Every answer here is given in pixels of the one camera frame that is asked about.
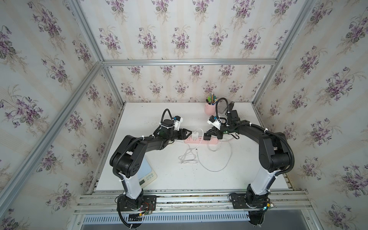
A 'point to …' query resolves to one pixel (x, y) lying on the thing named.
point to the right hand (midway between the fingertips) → (211, 131)
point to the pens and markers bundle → (212, 99)
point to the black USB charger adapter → (207, 136)
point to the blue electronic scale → (147, 174)
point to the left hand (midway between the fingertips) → (190, 132)
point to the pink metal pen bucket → (210, 109)
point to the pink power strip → (213, 141)
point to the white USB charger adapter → (195, 135)
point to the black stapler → (231, 105)
